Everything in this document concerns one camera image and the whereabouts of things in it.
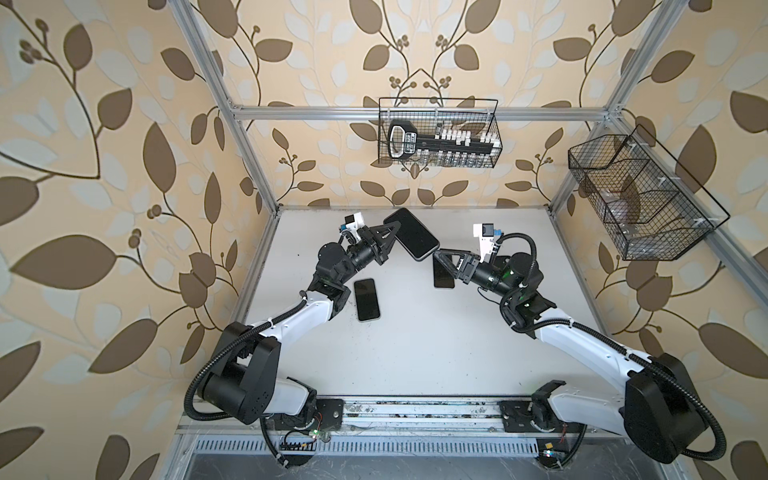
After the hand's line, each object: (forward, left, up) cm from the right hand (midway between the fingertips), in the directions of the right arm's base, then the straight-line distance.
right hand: (438, 256), depth 70 cm
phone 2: (+4, +6, +3) cm, 8 cm away
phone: (+4, +20, -27) cm, 33 cm away
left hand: (+5, +8, +6) cm, 11 cm away
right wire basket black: (+9, -54, +6) cm, 55 cm away
